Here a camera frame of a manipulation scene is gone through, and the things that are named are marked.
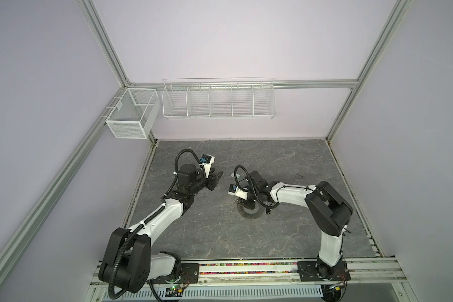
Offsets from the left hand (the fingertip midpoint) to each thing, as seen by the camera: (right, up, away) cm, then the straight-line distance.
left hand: (219, 171), depth 84 cm
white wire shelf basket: (-1, +37, +15) cm, 40 cm away
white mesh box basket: (-48, +30, +18) cm, 60 cm away
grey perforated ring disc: (+18, -21, +7) cm, 29 cm away
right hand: (+10, -14, +11) cm, 20 cm away
